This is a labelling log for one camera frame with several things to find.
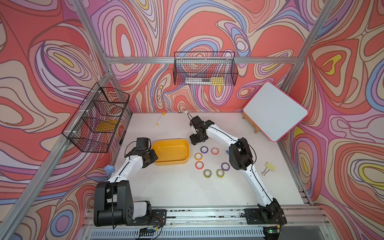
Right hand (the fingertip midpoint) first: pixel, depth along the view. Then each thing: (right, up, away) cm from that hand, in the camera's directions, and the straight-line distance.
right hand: (198, 143), depth 103 cm
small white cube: (-10, +24, +16) cm, 30 cm away
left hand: (-27, -7, -13) cm, 31 cm away
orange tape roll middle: (0, -8, -7) cm, 11 cm away
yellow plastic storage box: (-19, -6, -4) cm, 20 cm away
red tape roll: (+11, -5, -5) cm, 13 cm away
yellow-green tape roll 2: (+13, -17, -15) cm, 26 cm away
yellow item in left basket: (-46, +12, -31) cm, 57 cm away
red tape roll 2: (+1, -13, -12) cm, 17 cm away
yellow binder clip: (+44, -14, -12) cm, 47 cm away
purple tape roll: (+4, -4, -4) cm, 7 cm away
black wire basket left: (-52, +11, -31) cm, 62 cm away
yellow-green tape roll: (+5, -17, -15) cm, 23 cm away
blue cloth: (-41, -8, -37) cm, 56 cm away
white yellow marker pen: (-29, +18, +12) cm, 36 cm away
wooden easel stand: (+39, +15, +5) cm, 42 cm away
